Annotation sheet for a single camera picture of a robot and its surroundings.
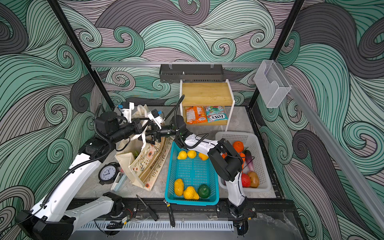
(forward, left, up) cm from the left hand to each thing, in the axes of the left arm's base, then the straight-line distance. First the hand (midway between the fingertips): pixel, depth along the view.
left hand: (150, 118), depth 68 cm
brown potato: (-18, -54, -27) cm, 63 cm away
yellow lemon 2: (-3, -21, -30) cm, 36 cm away
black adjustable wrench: (-36, -11, -33) cm, 50 cm away
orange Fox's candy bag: (+17, -23, -16) cm, 33 cm away
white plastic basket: (+4, -57, -26) cm, 63 cm away
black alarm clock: (-15, +27, -32) cm, 44 cm away
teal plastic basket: (-17, -20, -35) cm, 44 cm away
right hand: (-7, +4, -6) cm, 10 cm away
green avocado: (-24, -27, -28) cm, 46 cm away
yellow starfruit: (-22, -14, -29) cm, 39 cm away
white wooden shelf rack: (+19, -29, -1) cm, 35 cm away
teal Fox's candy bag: (+17, -35, -15) cm, 42 cm away
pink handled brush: (-18, +19, -32) cm, 41 cm away
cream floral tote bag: (-16, +3, -11) cm, 19 cm away
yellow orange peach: (-5, -27, -29) cm, 41 cm away
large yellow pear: (-25, -20, -29) cm, 43 cm away
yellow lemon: (-4, -15, -29) cm, 33 cm away
